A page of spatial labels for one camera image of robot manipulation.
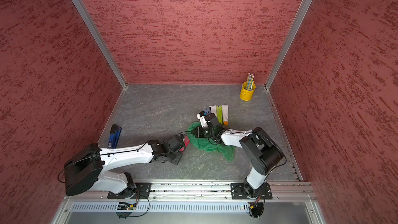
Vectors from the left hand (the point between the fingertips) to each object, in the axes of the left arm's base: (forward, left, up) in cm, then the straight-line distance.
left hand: (176, 158), depth 84 cm
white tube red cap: (+34, -22, 0) cm, 40 cm away
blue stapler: (+13, +39, +2) cm, 41 cm away
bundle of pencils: (+49, -47, +13) cm, 69 cm away
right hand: (+13, -8, +4) cm, 16 cm away
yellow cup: (+43, -44, +6) cm, 62 cm away
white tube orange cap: (+35, -30, 0) cm, 46 cm away
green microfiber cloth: (+4, -28, +1) cm, 28 cm away
